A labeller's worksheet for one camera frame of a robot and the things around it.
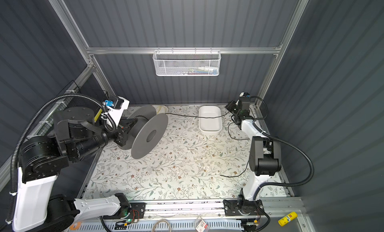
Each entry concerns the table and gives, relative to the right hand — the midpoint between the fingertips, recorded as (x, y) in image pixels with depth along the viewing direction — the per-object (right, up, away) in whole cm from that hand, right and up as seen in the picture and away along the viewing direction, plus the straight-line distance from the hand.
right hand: (229, 101), depth 93 cm
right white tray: (-11, -16, +12) cm, 23 cm away
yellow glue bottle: (+24, -58, -23) cm, 66 cm away
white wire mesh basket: (-29, +36, +31) cm, 56 cm away
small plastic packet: (-20, -60, -25) cm, 68 cm away
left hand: (-43, -11, -42) cm, 61 cm away
